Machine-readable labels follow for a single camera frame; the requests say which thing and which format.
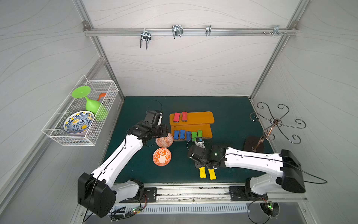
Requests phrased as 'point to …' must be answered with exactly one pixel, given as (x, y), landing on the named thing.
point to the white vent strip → (174, 208)
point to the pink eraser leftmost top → (176, 117)
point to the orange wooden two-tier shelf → (196, 121)
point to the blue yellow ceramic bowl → (78, 123)
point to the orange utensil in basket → (101, 95)
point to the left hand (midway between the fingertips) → (167, 130)
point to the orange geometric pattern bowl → (165, 142)
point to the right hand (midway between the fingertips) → (196, 159)
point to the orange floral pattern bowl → (161, 156)
